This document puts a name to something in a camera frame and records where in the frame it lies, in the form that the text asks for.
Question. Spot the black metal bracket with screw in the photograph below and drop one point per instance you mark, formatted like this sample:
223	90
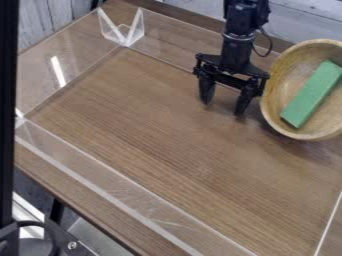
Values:
67	244

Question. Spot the clear acrylic corner bracket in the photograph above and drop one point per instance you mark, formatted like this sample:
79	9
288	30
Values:
123	34

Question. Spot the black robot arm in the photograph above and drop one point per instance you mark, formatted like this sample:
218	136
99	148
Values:
231	68

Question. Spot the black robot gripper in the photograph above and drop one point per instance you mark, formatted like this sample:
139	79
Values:
210	72

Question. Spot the clear acrylic front wall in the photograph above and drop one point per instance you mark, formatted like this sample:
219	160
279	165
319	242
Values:
144	222

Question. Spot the green rectangular block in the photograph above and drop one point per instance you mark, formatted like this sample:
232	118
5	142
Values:
309	98

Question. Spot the black table leg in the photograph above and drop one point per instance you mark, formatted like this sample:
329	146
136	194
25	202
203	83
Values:
56	211

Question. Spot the light wooden bowl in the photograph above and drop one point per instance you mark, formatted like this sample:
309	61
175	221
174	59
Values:
290	71

